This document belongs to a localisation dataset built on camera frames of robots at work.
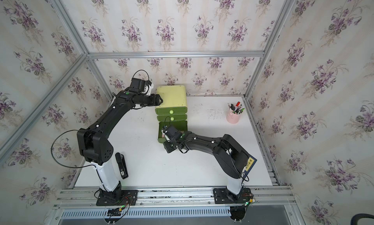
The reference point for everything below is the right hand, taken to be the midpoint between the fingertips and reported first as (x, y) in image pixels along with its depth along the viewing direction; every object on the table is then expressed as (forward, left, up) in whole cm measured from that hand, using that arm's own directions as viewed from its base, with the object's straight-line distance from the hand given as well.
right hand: (169, 145), depth 87 cm
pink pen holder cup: (+20, -42, +2) cm, 47 cm away
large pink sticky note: (+9, +5, -4) cm, 11 cm away
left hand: (+21, +7, +18) cm, 28 cm away
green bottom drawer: (+17, -6, -4) cm, 19 cm away
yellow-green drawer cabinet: (+21, -3, +18) cm, 28 cm away
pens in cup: (+26, -45, +5) cm, 52 cm away
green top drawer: (+16, -1, +15) cm, 22 cm away
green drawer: (+16, 0, +7) cm, 18 cm away
